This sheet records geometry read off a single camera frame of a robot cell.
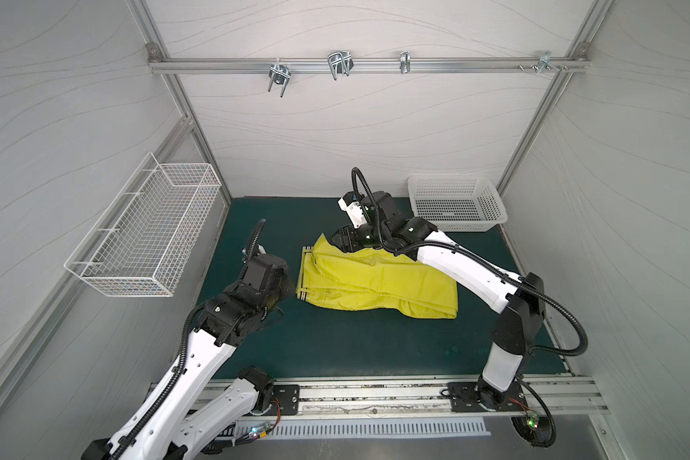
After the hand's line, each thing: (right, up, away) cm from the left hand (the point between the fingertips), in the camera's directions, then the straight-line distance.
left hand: (286, 277), depth 71 cm
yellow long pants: (+9, -2, +20) cm, 22 cm away
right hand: (+12, +11, +5) cm, 17 cm away
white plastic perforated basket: (+61, +22, +47) cm, 80 cm away
